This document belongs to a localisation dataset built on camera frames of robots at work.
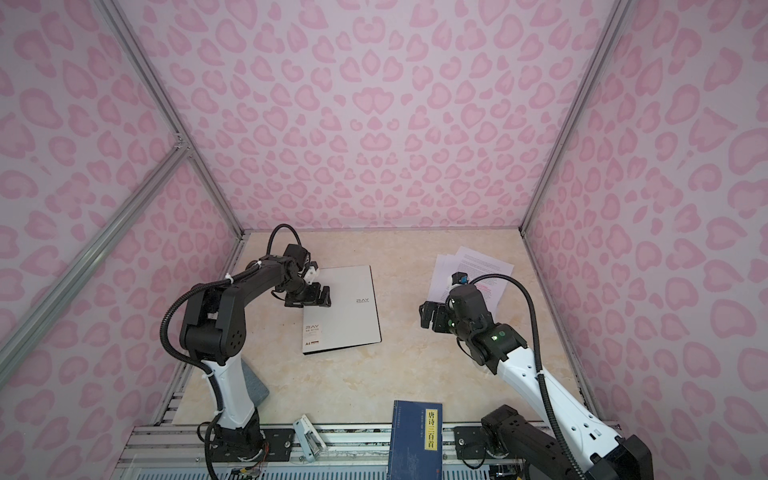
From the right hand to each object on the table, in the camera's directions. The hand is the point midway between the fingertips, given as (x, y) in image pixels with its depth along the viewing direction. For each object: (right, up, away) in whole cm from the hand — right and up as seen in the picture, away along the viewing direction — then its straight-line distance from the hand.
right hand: (434, 308), depth 78 cm
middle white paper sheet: (+6, +4, +29) cm, 30 cm away
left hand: (-35, 0, +19) cm, 40 cm away
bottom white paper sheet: (+6, +12, +33) cm, 36 cm away
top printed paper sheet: (+18, +10, +32) cm, 38 cm away
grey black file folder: (-24, -7, +18) cm, 31 cm away
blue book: (-5, -32, -5) cm, 32 cm away
